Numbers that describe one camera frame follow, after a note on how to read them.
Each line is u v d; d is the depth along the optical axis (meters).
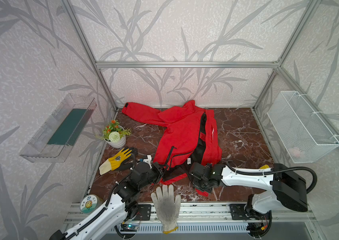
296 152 0.72
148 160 0.75
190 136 0.99
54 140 0.65
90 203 0.69
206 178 0.63
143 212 0.74
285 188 0.42
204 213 0.75
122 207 0.54
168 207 0.75
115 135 0.85
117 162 0.89
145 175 0.63
